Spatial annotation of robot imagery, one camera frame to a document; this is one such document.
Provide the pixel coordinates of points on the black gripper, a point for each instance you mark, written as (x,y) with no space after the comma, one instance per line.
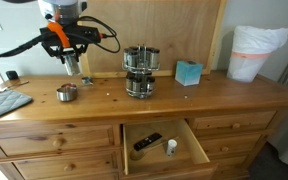
(67,49)

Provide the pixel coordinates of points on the glass spice jar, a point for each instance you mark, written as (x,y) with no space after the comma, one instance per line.
(150,84)
(129,82)
(130,57)
(137,86)
(154,58)
(72,66)

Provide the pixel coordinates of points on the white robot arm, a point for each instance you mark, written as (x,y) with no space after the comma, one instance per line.
(60,8)

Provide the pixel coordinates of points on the chrome rotating spice rack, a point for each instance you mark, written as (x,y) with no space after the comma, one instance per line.
(140,71)

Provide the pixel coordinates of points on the small shiny metal object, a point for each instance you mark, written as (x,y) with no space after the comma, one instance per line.
(87,80)

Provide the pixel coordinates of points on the copper measuring cup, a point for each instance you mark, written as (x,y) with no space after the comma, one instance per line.
(69,85)

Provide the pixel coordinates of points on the silver metal measuring cup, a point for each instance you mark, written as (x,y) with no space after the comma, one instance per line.
(66,94)

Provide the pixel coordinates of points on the small black box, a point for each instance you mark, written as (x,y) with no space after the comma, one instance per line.
(12,75)

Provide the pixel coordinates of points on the slim metal utensil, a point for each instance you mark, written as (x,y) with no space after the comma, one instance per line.
(15,85)

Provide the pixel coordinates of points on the gray quilted mat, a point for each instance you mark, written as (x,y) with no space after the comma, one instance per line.
(4,104)

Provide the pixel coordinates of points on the closed pine dresser drawer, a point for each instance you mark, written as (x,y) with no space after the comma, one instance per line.
(44,166)
(240,142)
(27,140)
(217,121)

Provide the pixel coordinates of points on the black remote control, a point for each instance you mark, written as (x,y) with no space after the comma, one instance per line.
(147,141)

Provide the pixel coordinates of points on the framed plywood board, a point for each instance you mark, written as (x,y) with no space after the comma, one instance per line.
(184,33)

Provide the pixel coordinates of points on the teal tissue box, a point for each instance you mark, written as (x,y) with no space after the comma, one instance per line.
(188,73)

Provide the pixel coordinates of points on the pine wood dresser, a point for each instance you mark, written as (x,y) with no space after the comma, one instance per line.
(197,100)

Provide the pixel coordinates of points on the white plastic bottle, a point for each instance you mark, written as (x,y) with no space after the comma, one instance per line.
(171,148)

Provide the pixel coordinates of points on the open pine drawer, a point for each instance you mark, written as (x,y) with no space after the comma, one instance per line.
(164,160)

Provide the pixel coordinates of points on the white lined trash bin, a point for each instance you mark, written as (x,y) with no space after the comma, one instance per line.
(250,56)

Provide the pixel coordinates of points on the dark gray rug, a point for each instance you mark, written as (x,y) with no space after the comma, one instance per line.
(274,165)

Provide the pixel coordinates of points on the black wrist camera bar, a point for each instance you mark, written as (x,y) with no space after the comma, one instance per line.
(80,33)

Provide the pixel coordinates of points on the orange camera mount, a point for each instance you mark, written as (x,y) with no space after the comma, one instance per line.
(60,33)

